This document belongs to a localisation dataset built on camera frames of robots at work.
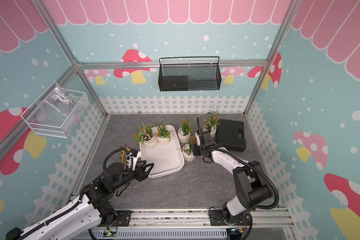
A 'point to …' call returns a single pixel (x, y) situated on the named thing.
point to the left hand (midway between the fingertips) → (150, 166)
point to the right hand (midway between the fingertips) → (194, 148)
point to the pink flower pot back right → (211, 121)
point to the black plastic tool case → (230, 135)
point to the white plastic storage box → (166, 159)
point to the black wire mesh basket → (189, 74)
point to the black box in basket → (174, 83)
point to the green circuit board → (109, 233)
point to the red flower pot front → (163, 135)
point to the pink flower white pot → (145, 137)
